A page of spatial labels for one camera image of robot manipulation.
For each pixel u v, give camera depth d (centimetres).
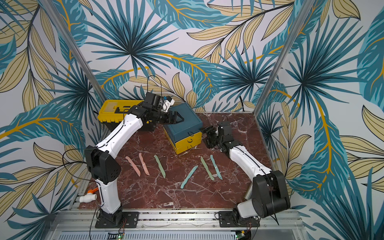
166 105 74
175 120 73
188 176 88
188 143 90
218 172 90
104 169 48
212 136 76
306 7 69
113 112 96
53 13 69
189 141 90
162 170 90
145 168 90
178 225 73
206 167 92
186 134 85
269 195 43
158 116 70
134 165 90
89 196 78
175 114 74
